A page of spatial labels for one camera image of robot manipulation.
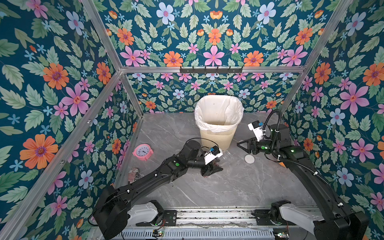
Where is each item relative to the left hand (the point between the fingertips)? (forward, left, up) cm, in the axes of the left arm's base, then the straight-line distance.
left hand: (221, 164), depth 71 cm
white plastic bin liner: (+37, -4, -3) cm, 37 cm away
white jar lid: (+11, -21, -19) cm, 31 cm away
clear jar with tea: (-4, +5, +5) cm, 8 cm away
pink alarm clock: (+21, +47, -18) cm, 54 cm away
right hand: (+9, -13, +5) cm, 16 cm away
